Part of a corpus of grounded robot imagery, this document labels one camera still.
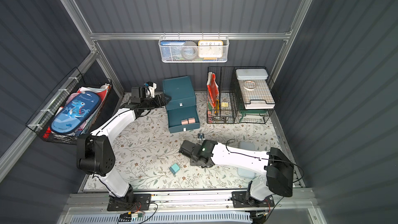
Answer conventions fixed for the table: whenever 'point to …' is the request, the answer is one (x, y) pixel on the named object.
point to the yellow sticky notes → (224, 104)
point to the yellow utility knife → (216, 106)
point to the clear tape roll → (249, 85)
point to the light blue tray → (243, 173)
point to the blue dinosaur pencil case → (75, 112)
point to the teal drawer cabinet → (182, 113)
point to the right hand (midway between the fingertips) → (199, 159)
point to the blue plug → (174, 168)
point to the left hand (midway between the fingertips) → (168, 99)
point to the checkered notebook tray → (260, 97)
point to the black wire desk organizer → (239, 95)
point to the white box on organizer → (251, 74)
